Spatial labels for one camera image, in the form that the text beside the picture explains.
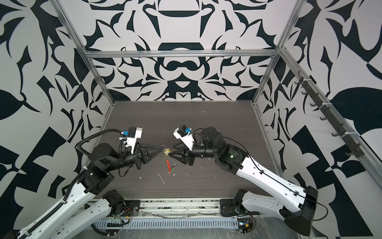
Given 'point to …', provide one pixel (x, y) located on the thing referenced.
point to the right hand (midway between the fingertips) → (172, 150)
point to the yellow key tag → (166, 152)
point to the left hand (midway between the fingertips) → (162, 147)
